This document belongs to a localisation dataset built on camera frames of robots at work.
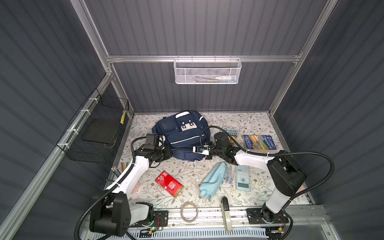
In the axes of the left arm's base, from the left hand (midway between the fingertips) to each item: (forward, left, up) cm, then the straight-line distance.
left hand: (172, 153), depth 85 cm
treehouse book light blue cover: (+21, -41, -9) cm, 46 cm away
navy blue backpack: (+20, -4, -6) cm, 21 cm away
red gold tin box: (-14, +2, -11) cm, 18 cm away
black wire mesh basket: (-1, +36, +18) cm, 40 cm away
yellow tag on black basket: (+15, +28, +14) cm, 35 cm away
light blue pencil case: (-13, -23, -7) cm, 28 cm away
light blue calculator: (-11, -40, -9) cm, 43 cm away
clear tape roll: (-27, -6, -10) cm, 29 cm away
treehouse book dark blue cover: (+13, -56, -8) cm, 58 cm away
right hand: (+4, -15, +2) cm, 16 cm away
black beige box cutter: (-29, -28, -8) cm, 41 cm away
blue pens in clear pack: (-9, -34, -10) cm, 36 cm away
